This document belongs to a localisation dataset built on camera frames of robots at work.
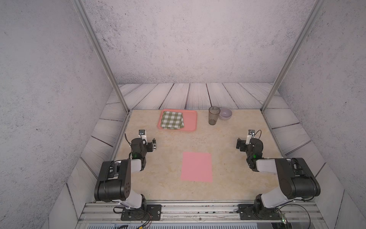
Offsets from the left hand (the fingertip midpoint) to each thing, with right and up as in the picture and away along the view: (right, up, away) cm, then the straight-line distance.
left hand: (149, 138), depth 94 cm
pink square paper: (+31, -18, -3) cm, 36 cm away
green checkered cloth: (+13, +12, +19) cm, 26 cm away
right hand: (+64, 0, -1) cm, 64 cm away
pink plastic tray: (+27, +13, +21) cm, 37 cm away
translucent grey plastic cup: (+44, +17, +8) cm, 48 cm away
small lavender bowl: (+56, +17, +22) cm, 62 cm away
